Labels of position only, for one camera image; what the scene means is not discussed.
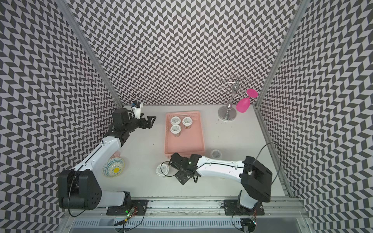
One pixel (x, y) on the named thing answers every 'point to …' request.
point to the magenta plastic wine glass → (243, 104)
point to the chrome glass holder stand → (228, 112)
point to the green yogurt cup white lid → (175, 120)
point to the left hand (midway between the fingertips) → (148, 116)
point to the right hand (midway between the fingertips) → (187, 174)
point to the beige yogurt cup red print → (187, 122)
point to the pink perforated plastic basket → (183, 134)
